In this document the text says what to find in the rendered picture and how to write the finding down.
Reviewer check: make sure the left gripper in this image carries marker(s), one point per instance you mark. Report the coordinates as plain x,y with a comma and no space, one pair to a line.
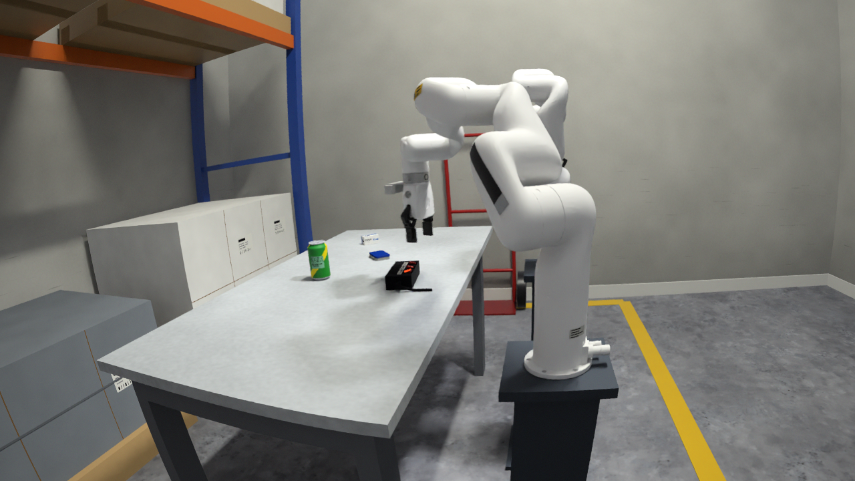
418,202

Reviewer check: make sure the green drink can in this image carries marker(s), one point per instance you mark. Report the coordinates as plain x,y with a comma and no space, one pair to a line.
318,260

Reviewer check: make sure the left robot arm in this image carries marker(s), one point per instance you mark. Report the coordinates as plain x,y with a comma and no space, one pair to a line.
509,169

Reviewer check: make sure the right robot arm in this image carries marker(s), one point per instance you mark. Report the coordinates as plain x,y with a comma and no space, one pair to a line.
550,93

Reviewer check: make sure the black power strip body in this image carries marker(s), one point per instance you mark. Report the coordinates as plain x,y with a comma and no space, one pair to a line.
404,274

